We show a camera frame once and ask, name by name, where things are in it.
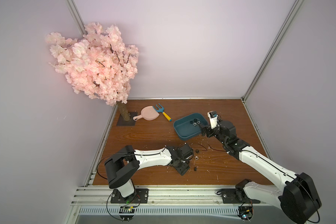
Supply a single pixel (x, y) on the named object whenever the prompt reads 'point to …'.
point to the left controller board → (127, 213)
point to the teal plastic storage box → (188, 128)
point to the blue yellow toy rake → (162, 109)
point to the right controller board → (246, 212)
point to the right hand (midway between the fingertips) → (207, 119)
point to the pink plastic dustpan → (148, 113)
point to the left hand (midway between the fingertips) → (184, 167)
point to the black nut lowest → (195, 169)
